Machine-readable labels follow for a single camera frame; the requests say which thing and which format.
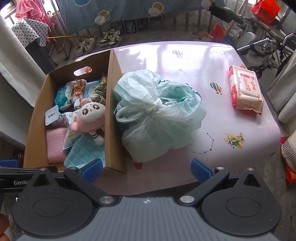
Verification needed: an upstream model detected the light green plastic bag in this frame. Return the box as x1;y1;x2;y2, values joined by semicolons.
113;70;207;163

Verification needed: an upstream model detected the pink hanging garment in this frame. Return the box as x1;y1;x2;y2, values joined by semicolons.
16;0;56;27

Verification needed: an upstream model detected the pink knitted cloth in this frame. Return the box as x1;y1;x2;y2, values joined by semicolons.
46;128;67;163

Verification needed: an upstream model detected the white lidded small container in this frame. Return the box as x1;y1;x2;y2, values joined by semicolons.
45;105;67;128

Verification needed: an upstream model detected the small orange striped cloth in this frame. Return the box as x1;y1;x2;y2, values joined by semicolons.
72;79;87;110

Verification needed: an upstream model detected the blue tissue pack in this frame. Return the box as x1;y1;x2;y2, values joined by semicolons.
55;79;101;110

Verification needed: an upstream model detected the red plastic bag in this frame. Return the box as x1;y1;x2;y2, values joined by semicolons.
251;0;280;25

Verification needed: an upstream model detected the person's left hand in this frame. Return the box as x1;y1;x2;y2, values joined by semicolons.
0;214;10;241

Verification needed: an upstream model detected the teal checked towel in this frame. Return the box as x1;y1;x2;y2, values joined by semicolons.
64;133;105;168

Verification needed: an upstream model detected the pink wet wipes pack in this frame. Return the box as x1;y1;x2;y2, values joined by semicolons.
228;65;264;115

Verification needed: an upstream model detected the pink checked tablecloth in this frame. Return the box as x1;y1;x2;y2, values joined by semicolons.
74;41;282;196

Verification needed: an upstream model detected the green white sneaker pair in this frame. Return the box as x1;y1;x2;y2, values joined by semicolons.
99;29;123;47

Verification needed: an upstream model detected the polka dot cloth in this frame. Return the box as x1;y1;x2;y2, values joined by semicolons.
11;19;49;48

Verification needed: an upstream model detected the pink plush doll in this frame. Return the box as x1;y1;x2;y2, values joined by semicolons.
71;98;105;145

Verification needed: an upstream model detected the brown cardboard box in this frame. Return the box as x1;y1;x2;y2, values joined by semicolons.
23;50;126;176

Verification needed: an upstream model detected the blue patterned curtain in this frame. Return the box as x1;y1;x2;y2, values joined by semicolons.
56;0;213;34

